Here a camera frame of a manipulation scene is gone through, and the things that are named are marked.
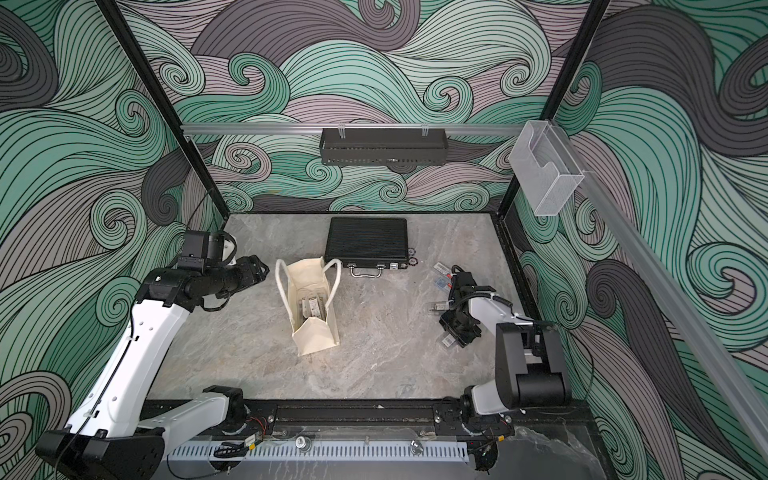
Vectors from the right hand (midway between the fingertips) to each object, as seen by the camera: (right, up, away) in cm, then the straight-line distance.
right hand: (447, 332), depth 89 cm
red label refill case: (+1, +18, +13) cm, 22 cm away
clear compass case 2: (0, -1, -3) cm, 4 cm away
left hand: (-51, +21, -16) cm, 58 cm away
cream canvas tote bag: (-42, +8, -1) cm, 43 cm away
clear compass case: (-2, +7, +3) cm, 8 cm away
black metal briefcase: (-25, +26, +15) cm, 39 cm away
